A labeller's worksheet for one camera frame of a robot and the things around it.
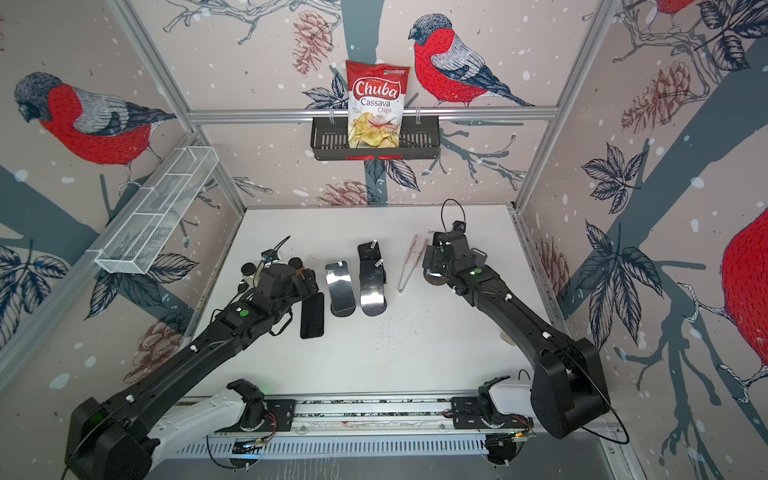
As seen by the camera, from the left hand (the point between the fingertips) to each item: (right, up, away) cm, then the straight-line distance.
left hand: (301, 277), depth 80 cm
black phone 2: (+9, -4, +8) cm, 13 cm away
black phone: (0, -14, +10) cm, 17 cm away
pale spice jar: (-21, 0, +12) cm, 24 cm away
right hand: (+38, +5, +6) cm, 39 cm away
